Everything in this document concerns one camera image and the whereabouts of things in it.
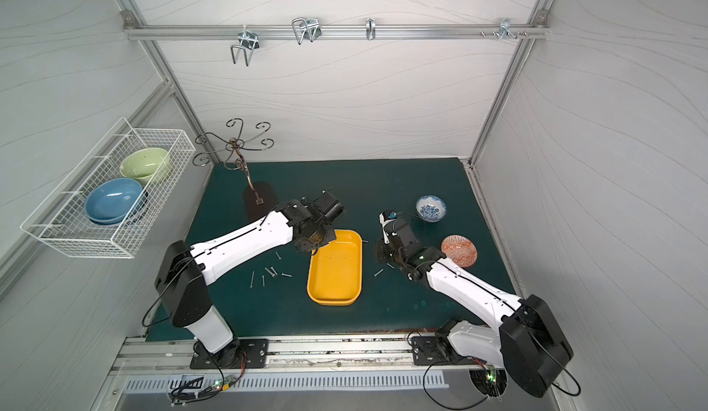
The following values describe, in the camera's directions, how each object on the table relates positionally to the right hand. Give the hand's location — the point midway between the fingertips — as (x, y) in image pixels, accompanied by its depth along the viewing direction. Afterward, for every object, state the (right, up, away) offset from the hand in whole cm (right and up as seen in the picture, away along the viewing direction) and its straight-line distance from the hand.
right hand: (378, 241), depth 85 cm
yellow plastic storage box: (-14, -11, +3) cm, 18 cm away
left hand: (-15, +1, -3) cm, 16 cm away
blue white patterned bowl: (+21, +9, +19) cm, 30 cm away
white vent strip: (-22, -34, -14) cm, 43 cm away
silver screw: (0, -11, +3) cm, 12 cm away
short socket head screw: (-29, -12, +4) cm, 32 cm away
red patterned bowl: (+29, -5, +8) cm, 30 cm away
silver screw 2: (-37, -13, +3) cm, 40 cm away
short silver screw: (-34, -10, +4) cm, 36 cm away
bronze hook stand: (-44, +29, -3) cm, 53 cm away
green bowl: (-64, +23, -12) cm, 69 cm away
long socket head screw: (-34, -12, +3) cm, 36 cm away
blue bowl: (-65, +14, -21) cm, 69 cm away
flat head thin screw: (+4, -9, +6) cm, 12 cm away
